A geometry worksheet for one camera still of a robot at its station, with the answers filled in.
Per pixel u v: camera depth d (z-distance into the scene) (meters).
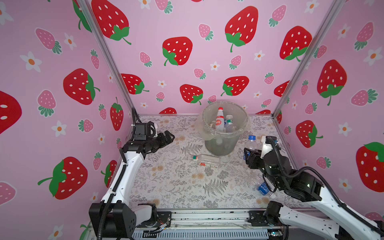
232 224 0.73
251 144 0.66
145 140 0.59
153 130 0.68
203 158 0.97
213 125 0.95
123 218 0.38
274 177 0.47
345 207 0.40
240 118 0.88
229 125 0.90
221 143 0.87
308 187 0.42
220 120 0.88
